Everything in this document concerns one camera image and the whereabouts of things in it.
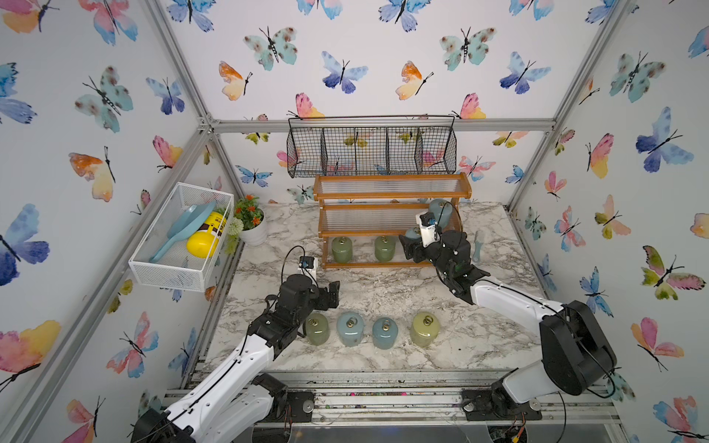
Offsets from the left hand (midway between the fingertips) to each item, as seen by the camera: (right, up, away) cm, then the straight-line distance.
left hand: (327, 279), depth 81 cm
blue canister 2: (+25, +14, 0) cm, 29 cm away
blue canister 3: (+34, +22, +10) cm, 42 cm away
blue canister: (+17, -15, -2) cm, 22 cm away
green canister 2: (+3, +8, +17) cm, 19 cm away
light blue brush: (+56, +12, +30) cm, 65 cm away
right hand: (+26, +15, +3) cm, 30 cm away
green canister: (-3, -14, 0) cm, 15 cm away
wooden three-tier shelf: (+10, +21, +39) cm, 46 cm away
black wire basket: (+13, +44, +17) cm, 49 cm away
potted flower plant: (-31, +17, +20) cm, 41 cm away
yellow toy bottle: (-29, +11, -11) cm, 33 cm away
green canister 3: (+18, +9, +17) cm, 26 cm away
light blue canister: (+7, -13, -2) cm, 15 cm away
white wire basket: (-30, +5, -20) cm, 36 cm away
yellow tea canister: (+28, -14, -1) cm, 31 cm away
